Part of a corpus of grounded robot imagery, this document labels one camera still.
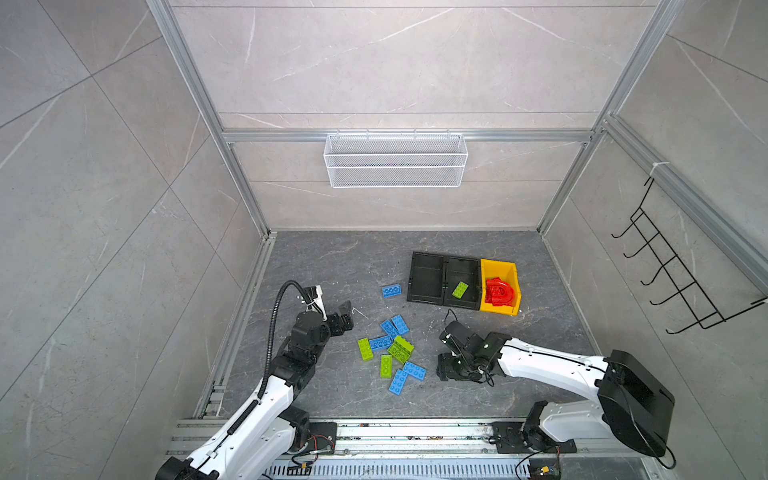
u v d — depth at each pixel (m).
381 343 0.88
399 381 0.82
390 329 0.92
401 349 0.87
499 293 0.95
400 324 0.93
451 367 0.74
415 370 0.84
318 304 0.71
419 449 0.73
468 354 0.65
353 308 0.98
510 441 0.73
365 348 0.88
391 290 1.01
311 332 0.60
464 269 1.06
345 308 0.73
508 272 1.02
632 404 0.41
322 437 0.73
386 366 0.86
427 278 1.07
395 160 1.01
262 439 0.57
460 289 1.01
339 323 0.73
